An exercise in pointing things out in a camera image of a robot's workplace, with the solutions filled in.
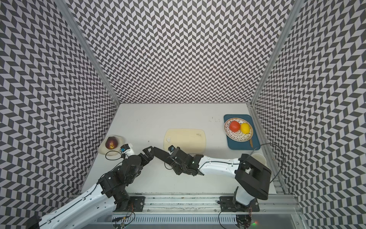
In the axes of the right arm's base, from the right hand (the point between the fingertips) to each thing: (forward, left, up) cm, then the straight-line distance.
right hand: (177, 165), depth 83 cm
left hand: (+4, +16, +9) cm, 19 cm away
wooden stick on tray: (+16, -49, -4) cm, 52 cm away
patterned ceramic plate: (+21, -41, -4) cm, 47 cm away
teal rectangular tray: (+15, -37, -5) cm, 40 cm away
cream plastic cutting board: (+17, -8, -3) cm, 20 cm away
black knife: (+10, +11, -9) cm, 17 cm away
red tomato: (+27, -39, 0) cm, 47 cm away
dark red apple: (+13, +42, +3) cm, 44 cm away
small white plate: (+11, +49, -2) cm, 50 cm away
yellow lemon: (+25, -45, +1) cm, 52 cm away
